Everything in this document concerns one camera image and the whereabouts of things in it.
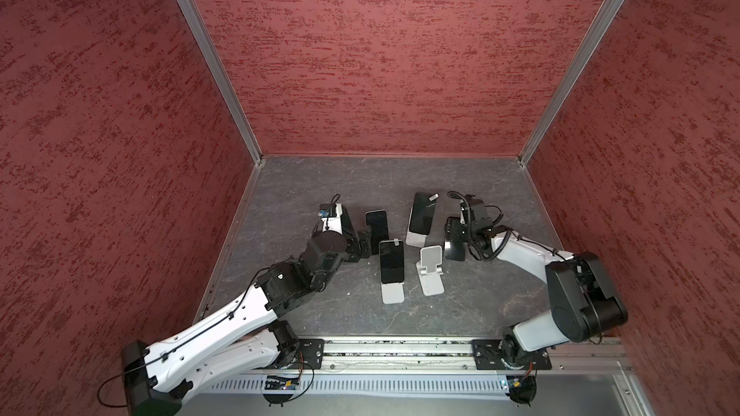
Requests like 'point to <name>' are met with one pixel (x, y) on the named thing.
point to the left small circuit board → (288, 384)
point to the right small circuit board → (522, 384)
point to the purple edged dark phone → (456, 239)
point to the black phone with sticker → (423, 212)
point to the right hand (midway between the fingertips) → (454, 231)
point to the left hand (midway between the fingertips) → (354, 235)
